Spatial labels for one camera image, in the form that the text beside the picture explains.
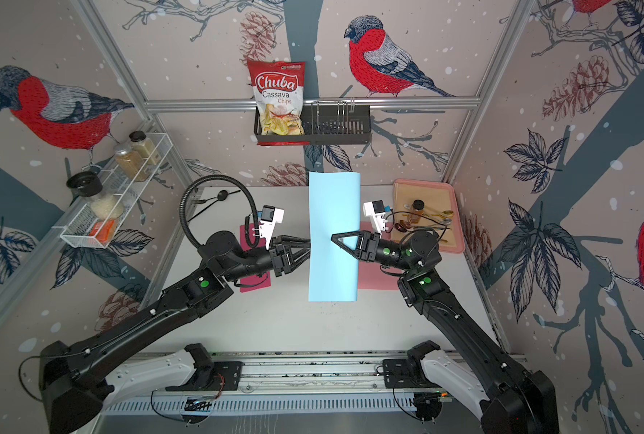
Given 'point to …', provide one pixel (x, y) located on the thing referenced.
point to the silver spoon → (444, 221)
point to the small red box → (106, 232)
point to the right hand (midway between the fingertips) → (334, 242)
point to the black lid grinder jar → (104, 205)
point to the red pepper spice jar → (418, 205)
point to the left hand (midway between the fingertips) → (318, 246)
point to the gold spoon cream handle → (445, 214)
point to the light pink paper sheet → (370, 275)
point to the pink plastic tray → (438, 197)
